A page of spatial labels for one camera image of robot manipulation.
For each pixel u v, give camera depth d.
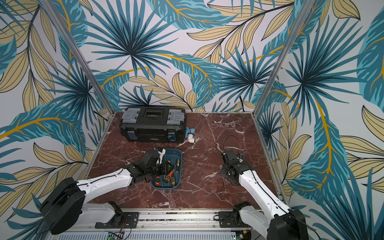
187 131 1.04
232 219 0.73
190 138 1.01
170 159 0.95
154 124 0.90
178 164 0.90
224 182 0.86
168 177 0.84
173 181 0.84
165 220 0.75
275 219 0.40
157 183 0.83
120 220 0.67
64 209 0.41
